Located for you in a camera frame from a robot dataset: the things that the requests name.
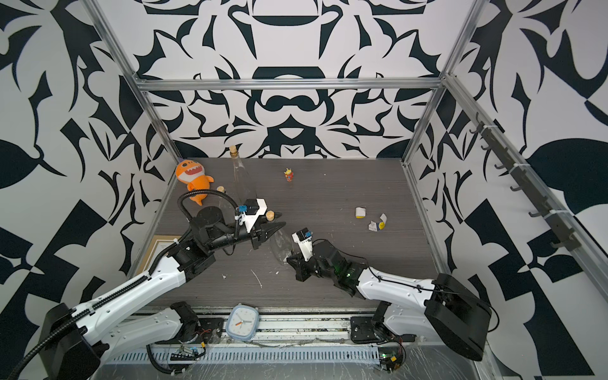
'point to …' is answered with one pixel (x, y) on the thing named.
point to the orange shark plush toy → (192, 174)
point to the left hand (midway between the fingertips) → (278, 212)
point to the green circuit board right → (389, 358)
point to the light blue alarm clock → (242, 322)
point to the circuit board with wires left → (188, 354)
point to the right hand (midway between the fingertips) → (286, 257)
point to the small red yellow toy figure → (289, 174)
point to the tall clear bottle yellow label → (281, 241)
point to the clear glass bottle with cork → (244, 184)
